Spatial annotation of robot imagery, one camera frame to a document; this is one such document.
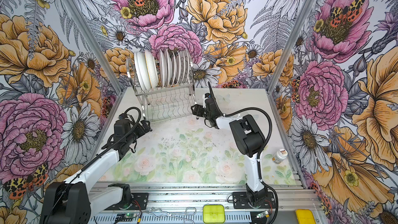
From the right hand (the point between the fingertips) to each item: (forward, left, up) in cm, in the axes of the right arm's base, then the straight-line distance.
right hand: (196, 111), depth 100 cm
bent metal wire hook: (-53, +17, -7) cm, 56 cm away
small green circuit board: (-53, +31, -7) cm, 62 cm away
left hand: (-15, +29, +3) cm, 33 cm away
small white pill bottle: (-31, -43, +1) cm, 53 cm away
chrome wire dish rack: (+9, +20, -2) cm, 23 cm away
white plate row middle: (+20, +12, +19) cm, 30 cm away
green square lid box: (-54, -8, -6) cm, 54 cm away
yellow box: (-55, -49, -8) cm, 75 cm away
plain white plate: (-5, +21, +28) cm, 35 cm away
